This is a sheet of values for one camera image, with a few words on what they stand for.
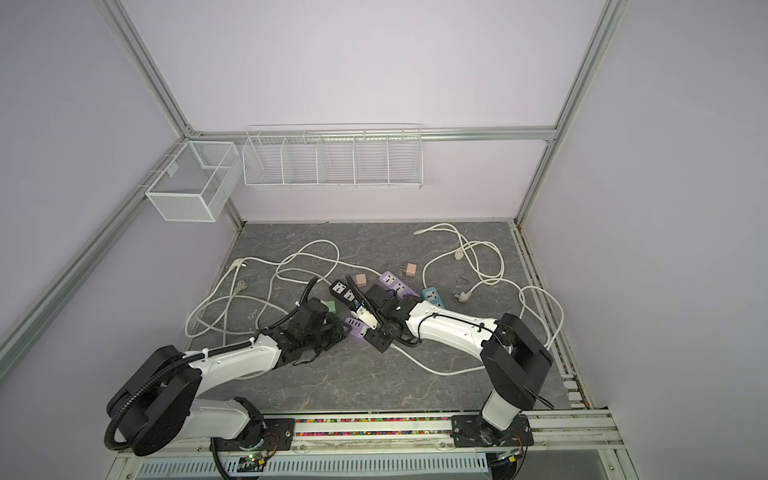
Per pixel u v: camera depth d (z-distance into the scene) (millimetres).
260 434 698
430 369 841
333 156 992
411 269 1050
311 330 696
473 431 737
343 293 966
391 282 1010
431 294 966
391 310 631
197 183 966
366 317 763
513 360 444
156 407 418
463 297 964
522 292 992
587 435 741
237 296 992
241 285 1006
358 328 891
